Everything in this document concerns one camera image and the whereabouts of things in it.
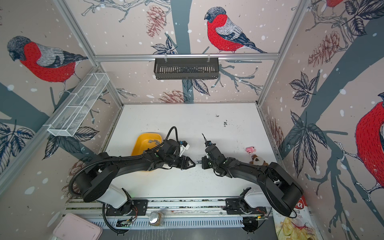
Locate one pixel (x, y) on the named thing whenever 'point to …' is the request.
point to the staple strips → (157, 142)
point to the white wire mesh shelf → (68, 117)
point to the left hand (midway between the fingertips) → (192, 166)
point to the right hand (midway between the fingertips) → (201, 161)
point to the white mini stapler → (198, 162)
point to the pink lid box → (73, 227)
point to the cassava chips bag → (300, 225)
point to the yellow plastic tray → (146, 141)
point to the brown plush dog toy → (257, 160)
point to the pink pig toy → (250, 149)
